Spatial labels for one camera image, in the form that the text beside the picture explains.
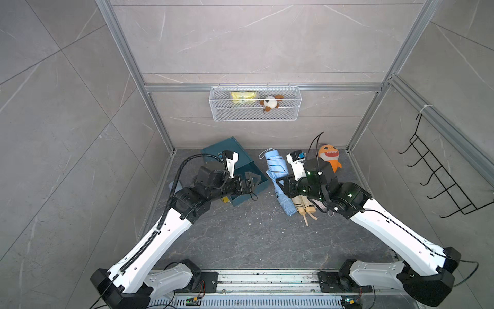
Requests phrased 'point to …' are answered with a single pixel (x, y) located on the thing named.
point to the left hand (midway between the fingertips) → (253, 177)
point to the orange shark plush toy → (330, 153)
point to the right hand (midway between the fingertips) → (282, 179)
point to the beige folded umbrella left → (300, 207)
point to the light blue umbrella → (276, 168)
